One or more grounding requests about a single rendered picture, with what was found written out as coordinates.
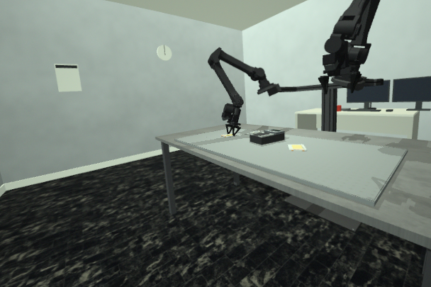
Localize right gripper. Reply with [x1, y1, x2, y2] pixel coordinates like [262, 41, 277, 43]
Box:
[225, 116, 241, 136]

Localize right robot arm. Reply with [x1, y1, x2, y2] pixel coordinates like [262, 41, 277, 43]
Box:
[208, 47, 274, 122]

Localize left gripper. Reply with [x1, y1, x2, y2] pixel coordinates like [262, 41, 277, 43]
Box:
[318, 67, 362, 94]

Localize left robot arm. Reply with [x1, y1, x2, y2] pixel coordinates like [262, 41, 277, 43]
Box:
[323, 0, 380, 72]

